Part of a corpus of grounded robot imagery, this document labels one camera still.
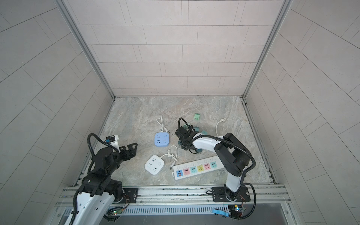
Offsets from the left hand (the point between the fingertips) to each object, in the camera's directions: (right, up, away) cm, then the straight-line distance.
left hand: (135, 143), depth 77 cm
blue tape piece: (+45, -30, -11) cm, 55 cm away
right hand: (+28, -6, +15) cm, 32 cm away
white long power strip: (+34, -14, +2) cm, 37 cm away
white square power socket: (+10, -13, +3) cm, 17 cm away
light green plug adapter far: (+36, +13, +25) cm, 46 cm away
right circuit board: (+52, -31, -9) cm, 62 cm away
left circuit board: (-4, -29, -12) cm, 31 cm away
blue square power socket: (+12, -1, +13) cm, 18 cm away
